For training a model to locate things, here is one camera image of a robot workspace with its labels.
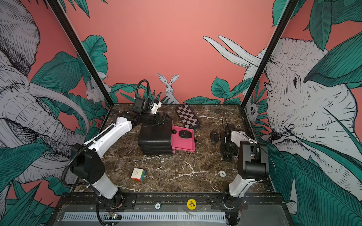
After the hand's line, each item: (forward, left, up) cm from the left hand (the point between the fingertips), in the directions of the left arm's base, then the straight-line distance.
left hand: (168, 118), depth 82 cm
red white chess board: (+17, -13, -20) cm, 29 cm away
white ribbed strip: (-46, +11, -23) cm, 52 cm away
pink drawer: (-3, -9, -20) cm, 22 cm away
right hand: (-12, -38, -22) cm, 46 cm away
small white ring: (-26, -32, -23) cm, 48 cm away
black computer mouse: (-1, -10, -16) cm, 19 cm away
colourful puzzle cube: (-26, +18, -18) cm, 36 cm away
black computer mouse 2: (-1, -32, -21) cm, 38 cm away
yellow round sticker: (-41, -12, -22) cm, 48 cm away
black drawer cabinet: (-11, +7, -4) cm, 14 cm away
